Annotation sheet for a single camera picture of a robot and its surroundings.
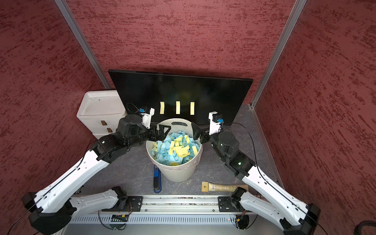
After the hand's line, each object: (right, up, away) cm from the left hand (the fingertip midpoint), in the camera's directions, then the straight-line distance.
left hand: (162, 130), depth 67 cm
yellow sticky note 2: (+7, +11, +5) cm, 14 cm away
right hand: (+17, +2, -1) cm, 17 cm away
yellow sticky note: (-1, +11, +5) cm, 12 cm away
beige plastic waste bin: (+8, -25, +13) cm, 30 cm away
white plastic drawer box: (-41, +9, +18) cm, 45 cm away
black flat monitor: (+14, +19, +29) cm, 37 cm away
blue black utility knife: (-6, -30, +14) cm, 33 cm away
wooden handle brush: (+22, -33, +12) cm, 41 cm away
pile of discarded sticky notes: (+6, -10, +2) cm, 11 cm away
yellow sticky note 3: (+14, +11, +6) cm, 18 cm away
